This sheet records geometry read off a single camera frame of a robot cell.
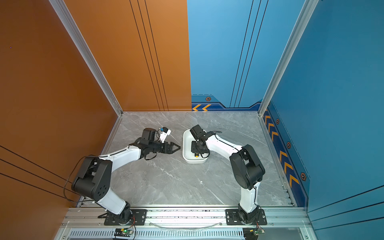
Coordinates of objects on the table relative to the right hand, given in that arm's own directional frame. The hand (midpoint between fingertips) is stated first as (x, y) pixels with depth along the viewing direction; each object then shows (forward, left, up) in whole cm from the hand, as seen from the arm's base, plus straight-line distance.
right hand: (194, 150), depth 93 cm
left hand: (0, +11, +5) cm, 12 cm away
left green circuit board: (-41, +32, -6) cm, 53 cm away
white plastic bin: (-2, +4, -3) cm, 5 cm away
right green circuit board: (-42, -28, -7) cm, 51 cm away
